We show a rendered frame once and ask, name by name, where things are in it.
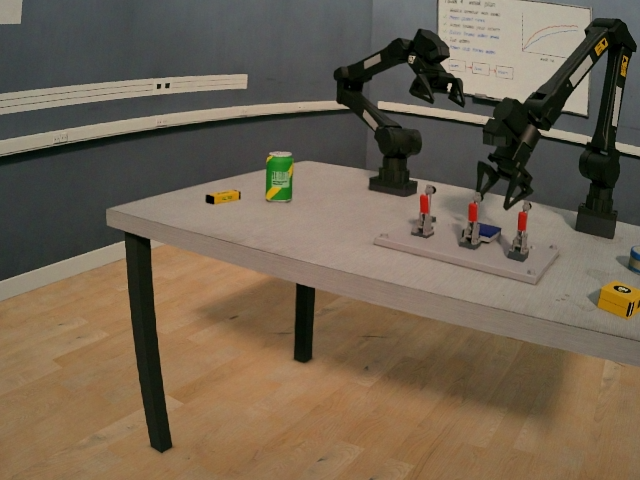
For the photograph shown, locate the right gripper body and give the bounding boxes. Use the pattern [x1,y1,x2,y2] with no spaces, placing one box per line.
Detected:
[414,68,461,95]

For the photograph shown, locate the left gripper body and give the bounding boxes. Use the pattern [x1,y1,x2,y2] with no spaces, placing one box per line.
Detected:
[486,149,532,185]

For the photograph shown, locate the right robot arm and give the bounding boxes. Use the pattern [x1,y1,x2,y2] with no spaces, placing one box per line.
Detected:
[333,29,450,190]

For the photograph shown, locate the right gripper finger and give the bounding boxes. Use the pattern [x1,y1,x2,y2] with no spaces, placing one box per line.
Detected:
[410,74,435,104]
[448,79,465,107]

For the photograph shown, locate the green drink can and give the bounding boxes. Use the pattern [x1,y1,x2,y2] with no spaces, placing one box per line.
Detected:
[265,152,294,204]

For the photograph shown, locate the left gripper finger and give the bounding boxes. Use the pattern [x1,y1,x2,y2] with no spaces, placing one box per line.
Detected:
[502,171,533,210]
[475,160,499,195]

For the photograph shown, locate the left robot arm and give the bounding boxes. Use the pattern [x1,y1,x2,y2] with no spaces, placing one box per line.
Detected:
[482,18,637,221]

